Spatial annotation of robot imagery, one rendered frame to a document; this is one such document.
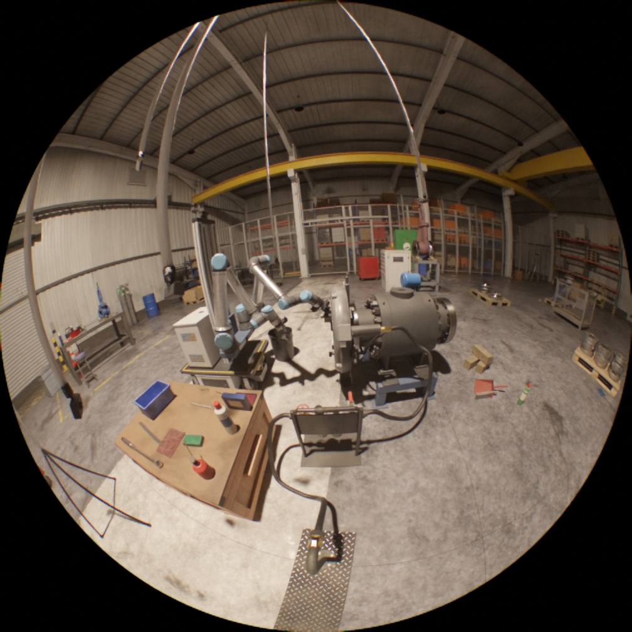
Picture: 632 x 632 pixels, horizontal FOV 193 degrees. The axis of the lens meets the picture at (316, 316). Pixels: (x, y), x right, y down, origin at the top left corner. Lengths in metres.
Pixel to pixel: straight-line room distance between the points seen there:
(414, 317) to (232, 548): 2.03
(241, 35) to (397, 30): 4.16
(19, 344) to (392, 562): 8.91
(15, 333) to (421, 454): 9.37
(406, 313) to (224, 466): 1.53
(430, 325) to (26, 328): 9.42
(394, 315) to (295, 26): 7.62
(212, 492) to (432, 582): 1.26
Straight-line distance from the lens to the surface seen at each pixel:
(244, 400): 1.12
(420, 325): 1.53
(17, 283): 8.62
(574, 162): 11.94
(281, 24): 7.46
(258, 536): 1.39
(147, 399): 1.70
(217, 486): 1.01
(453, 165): 11.02
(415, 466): 1.48
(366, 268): 6.83
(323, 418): 1.07
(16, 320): 8.53
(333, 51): 7.95
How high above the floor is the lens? 1.31
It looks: 21 degrees down
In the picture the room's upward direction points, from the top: 6 degrees counter-clockwise
